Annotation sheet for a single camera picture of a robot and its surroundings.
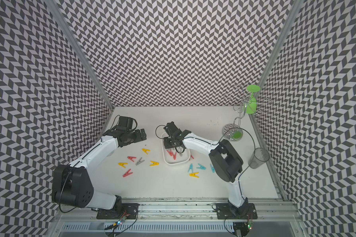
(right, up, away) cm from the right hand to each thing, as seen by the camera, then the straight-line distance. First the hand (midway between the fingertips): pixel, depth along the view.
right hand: (168, 144), depth 91 cm
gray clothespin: (-17, -10, -2) cm, 20 cm away
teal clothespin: (+14, -13, -3) cm, 20 cm away
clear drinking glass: (+56, -7, -2) cm, 56 cm away
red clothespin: (+4, -7, +1) cm, 8 cm away
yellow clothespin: (-15, -5, +3) cm, 16 cm away
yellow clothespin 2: (-8, -11, -2) cm, 14 cm away
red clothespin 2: (-23, -9, 0) cm, 25 cm away
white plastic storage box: (+7, -7, +2) cm, 10 cm away
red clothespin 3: (-23, -16, -6) cm, 28 cm away
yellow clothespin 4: (+15, -17, -6) cm, 24 cm away
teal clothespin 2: (+21, -13, -3) cm, 25 cm away
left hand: (-17, +4, -3) cm, 18 cm away
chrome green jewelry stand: (+43, +28, -10) cm, 52 cm away
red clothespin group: (+1, -6, +3) cm, 7 cm away
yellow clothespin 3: (-27, -12, -2) cm, 30 cm away
